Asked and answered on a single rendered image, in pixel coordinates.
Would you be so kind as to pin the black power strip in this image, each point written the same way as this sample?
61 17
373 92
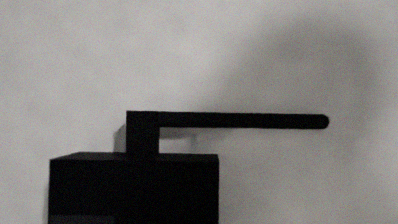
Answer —
143 186

